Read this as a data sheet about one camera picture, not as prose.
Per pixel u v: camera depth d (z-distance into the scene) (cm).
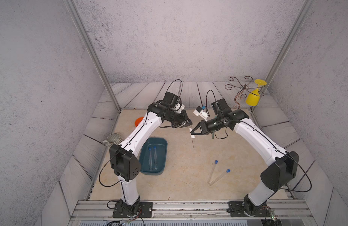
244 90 91
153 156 91
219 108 62
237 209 73
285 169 43
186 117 74
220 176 85
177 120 68
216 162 91
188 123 77
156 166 88
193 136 71
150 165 88
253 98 96
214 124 65
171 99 64
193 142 99
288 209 74
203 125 65
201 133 66
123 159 46
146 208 73
